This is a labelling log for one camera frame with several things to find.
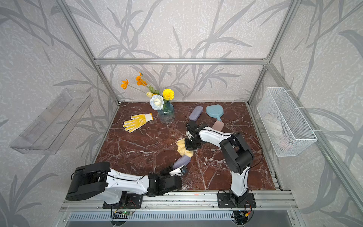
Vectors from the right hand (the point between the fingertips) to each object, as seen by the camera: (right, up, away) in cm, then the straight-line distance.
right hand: (189, 147), depth 92 cm
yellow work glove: (-40, +16, +16) cm, 46 cm away
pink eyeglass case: (+21, +14, +10) cm, 27 cm away
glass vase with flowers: (-16, +29, -17) cm, 37 cm away
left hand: (-8, -11, -9) cm, 17 cm away
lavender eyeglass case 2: (+5, +23, +18) cm, 30 cm away
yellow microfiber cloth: (-5, 0, -5) cm, 6 cm away
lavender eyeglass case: (-4, -6, -9) cm, 11 cm away
